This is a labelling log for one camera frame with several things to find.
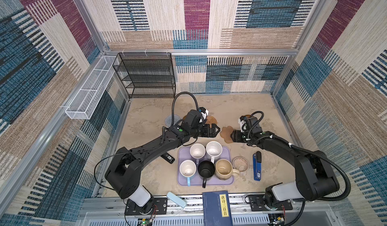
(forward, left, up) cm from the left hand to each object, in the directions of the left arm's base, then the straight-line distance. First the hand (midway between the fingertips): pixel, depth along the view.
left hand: (215, 127), depth 80 cm
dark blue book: (-34, +1, -18) cm, 38 cm away
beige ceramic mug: (-16, -5, -18) cm, 24 cm away
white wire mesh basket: (+18, +78, -1) cm, 80 cm away
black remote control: (-9, +26, -15) cm, 31 cm away
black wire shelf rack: (+46, +44, -1) cm, 64 cm away
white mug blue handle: (-15, +15, -17) cm, 27 cm away
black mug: (-16, +5, -17) cm, 24 cm away
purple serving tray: (-5, +17, -19) cm, 26 cm away
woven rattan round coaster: (+18, -1, -18) cm, 26 cm away
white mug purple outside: (-6, +9, -16) cm, 19 cm away
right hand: (+2, -14, -13) cm, 19 cm away
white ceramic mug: (-5, 0, -17) cm, 18 cm away
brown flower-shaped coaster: (+7, -10, -19) cm, 22 cm away
